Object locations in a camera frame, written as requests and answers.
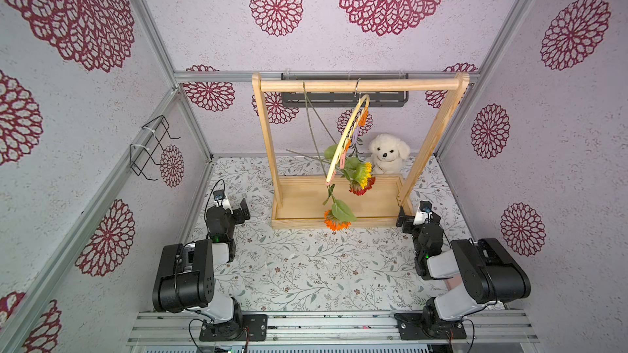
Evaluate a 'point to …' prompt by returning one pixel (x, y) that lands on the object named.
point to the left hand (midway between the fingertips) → (233, 202)
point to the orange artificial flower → (337, 218)
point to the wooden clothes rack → (298, 203)
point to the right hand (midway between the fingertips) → (415, 205)
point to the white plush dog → (388, 154)
